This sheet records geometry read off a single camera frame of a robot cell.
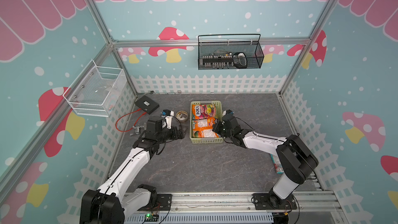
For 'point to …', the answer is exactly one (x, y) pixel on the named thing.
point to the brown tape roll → (182, 115)
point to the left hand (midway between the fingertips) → (181, 129)
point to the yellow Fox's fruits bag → (201, 111)
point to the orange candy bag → (202, 128)
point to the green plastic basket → (218, 116)
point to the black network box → (147, 104)
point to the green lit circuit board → (151, 217)
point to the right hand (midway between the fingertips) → (211, 124)
